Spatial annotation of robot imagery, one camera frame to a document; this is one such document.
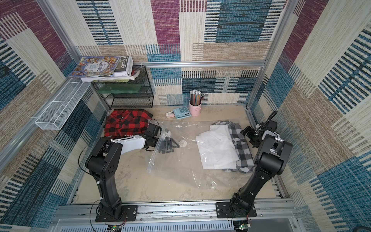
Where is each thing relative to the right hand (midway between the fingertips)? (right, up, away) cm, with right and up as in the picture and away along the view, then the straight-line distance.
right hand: (246, 133), depth 99 cm
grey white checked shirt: (-5, -17, -12) cm, 21 cm away
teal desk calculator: (-44, +15, +16) cm, 49 cm away
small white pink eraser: (-53, +14, +13) cm, 57 cm away
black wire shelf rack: (-80, +29, +16) cm, 86 cm away
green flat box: (-86, +31, 0) cm, 91 cm away
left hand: (-47, -8, -8) cm, 48 cm away
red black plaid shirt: (-83, +7, +3) cm, 83 cm away
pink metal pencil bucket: (-34, +17, +11) cm, 39 cm away
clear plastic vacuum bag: (-41, -16, -15) cm, 47 cm away
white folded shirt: (-21, -10, -4) cm, 23 cm away
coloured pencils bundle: (-34, +26, +9) cm, 44 cm away
